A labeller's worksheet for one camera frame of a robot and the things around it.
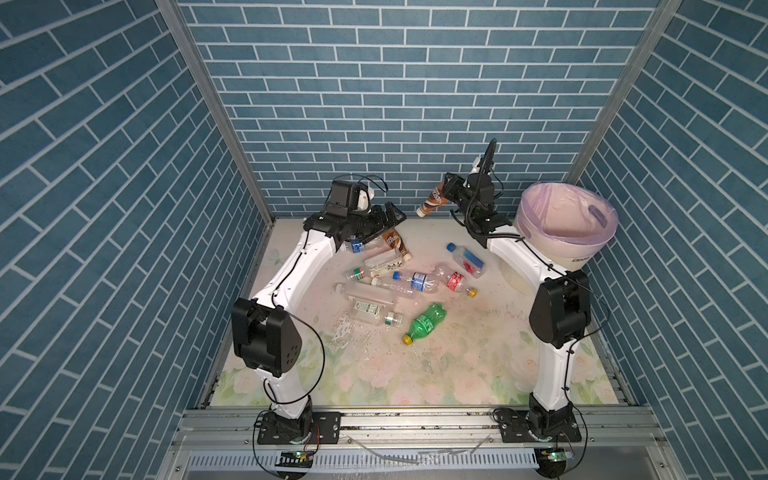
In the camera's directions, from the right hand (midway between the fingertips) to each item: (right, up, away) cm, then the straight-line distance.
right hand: (448, 172), depth 88 cm
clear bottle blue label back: (-31, -22, +19) cm, 42 cm away
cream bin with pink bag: (+41, -14, +9) cm, 44 cm away
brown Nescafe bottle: (-3, -8, +1) cm, 8 cm away
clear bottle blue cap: (+10, -27, +20) cm, 35 cm away
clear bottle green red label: (-28, -31, +12) cm, 44 cm away
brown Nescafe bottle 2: (-18, -19, +21) cm, 33 cm away
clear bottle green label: (-23, -41, +1) cm, 48 cm away
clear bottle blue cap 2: (-8, -34, +9) cm, 36 cm away
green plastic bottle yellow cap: (-7, -45, -1) cm, 45 cm away
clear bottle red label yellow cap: (+3, -34, +9) cm, 35 cm away
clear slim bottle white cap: (-23, -34, +11) cm, 42 cm away
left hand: (-15, -15, -7) cm, 23 cm away
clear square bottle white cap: (-23, -37, +10) cm, 45 cm away
